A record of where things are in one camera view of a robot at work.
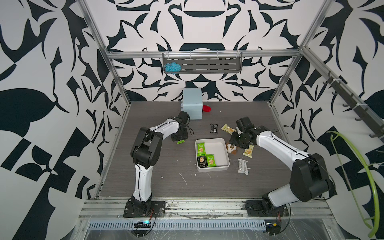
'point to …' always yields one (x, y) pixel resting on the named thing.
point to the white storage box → (216, 146)
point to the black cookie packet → (202, 161)
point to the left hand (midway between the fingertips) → (180, 135)
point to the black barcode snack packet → (213, 128)
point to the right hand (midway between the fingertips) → (230, 139)
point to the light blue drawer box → (192, 103)
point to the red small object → (206, 109)
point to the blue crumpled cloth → (172, 67)
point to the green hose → (375, 231)
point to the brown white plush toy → (231, 148)
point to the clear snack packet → (242, 167)
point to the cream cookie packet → (228, 129)
